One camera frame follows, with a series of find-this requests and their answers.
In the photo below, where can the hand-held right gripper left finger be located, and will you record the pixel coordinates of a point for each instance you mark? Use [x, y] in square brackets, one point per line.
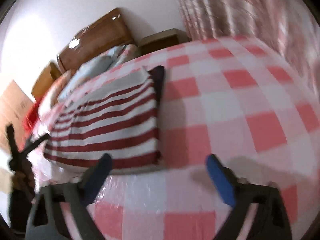
[98, 178]

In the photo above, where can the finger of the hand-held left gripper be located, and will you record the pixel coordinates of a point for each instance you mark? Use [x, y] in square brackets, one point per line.
[12, 142]
[36, 143]

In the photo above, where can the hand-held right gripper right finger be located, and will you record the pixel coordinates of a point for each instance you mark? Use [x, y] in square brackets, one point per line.
[220, 181]

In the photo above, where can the red grey striped sweater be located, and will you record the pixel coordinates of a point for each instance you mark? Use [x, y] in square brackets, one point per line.
[112, 120]

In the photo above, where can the light wooden wardrobe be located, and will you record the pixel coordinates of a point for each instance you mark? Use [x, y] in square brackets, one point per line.
[12, 105]

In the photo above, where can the small wooden headboard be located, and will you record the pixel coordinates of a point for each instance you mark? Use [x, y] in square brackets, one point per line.
[45, 81]

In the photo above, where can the pink checked bed sheet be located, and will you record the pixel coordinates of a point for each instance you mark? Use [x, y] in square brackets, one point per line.
[225, 105]

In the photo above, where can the light blue floral pillow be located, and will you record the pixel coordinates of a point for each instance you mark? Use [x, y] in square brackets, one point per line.
[90, 67]

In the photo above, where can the large wooden headboard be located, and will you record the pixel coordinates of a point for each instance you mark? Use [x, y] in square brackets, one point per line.
[100, 37]

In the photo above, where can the wooden nightstand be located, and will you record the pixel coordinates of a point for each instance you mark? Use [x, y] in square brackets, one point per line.
[160, 41]

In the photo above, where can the pink floral curtain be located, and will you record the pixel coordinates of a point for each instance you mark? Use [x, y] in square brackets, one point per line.
[237, 10]

